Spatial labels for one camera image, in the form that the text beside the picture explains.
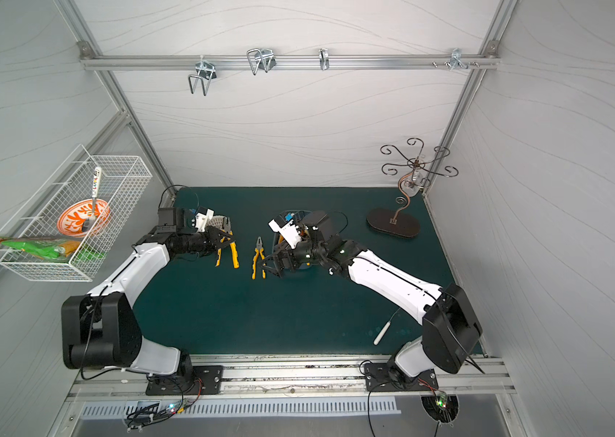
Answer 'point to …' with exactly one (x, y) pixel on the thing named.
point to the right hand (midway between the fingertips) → (267, 254)
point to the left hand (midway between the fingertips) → (233, 240)
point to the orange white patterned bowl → (70, 222)
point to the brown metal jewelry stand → (385, 220)
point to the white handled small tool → (384, 331)
